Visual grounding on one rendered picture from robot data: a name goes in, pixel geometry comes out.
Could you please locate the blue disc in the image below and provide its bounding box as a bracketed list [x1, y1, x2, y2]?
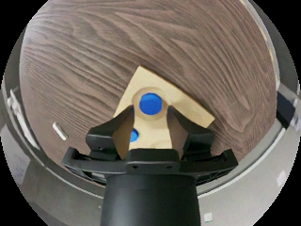
[139, 92, 162, 115]
[130, 129, 138, 142]

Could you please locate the beige tray with round pockets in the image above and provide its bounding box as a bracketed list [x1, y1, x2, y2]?
[114, 65, 215, 150]

